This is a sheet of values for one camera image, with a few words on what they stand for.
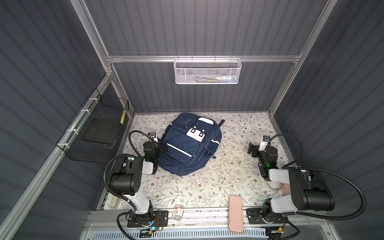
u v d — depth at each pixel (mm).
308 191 450
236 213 751
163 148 879
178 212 738
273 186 832
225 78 892
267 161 709
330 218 439
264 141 802
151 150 737
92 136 692
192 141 911
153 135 837
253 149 847
